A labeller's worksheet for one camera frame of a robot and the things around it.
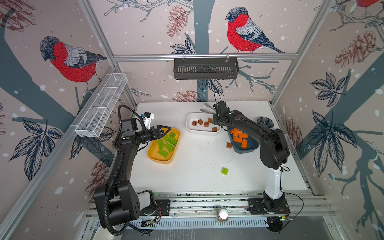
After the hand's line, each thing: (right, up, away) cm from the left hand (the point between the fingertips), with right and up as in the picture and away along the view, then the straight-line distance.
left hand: (165, 130), depth 77 cm
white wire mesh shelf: (-34, +5, -5) cm, 35 cm away
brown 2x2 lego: (+20, +3, +30) cm, 36 cm away
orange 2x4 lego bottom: (+44, -9, +21) cm, 50 cm away
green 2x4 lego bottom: (-4, -16, +16) cm, 23 cm away
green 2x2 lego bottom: (+33, -25, +8) cm, 42 cm away
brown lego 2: (+24, +1, +29) cm, 37 cm away
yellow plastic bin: (-11, -16, +15) cm, 25 cm away
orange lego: (+48, -11, +18) cm, 52 cm away
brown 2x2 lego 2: (+29, -2, +25) cm, 39 cm away
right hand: (+29, +4, +20) cm, 35 cm away
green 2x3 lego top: (-1, -12, +18) cm, 22 cm away
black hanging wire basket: (+23, +41, +27) cm, 54 cm away
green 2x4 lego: (-8, -11, +21) cm, 25 cm away
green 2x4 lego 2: (-4, -8, +24) cm, 26 cm away
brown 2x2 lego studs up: (+38, -12, +18) cm, 44 cm away
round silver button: (+28, -35, -14) cm, 47 cm away
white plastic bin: (+19, -2, +25) cm, 32 cm away
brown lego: (+15, +2, +30) cm, 33 cm away
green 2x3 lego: (0, -9, +21) cm, 23 cm away
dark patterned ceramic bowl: (+66, +3, +27) cm, 71 cm away
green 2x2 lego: (0, -5, +24) cm, 24 cm away
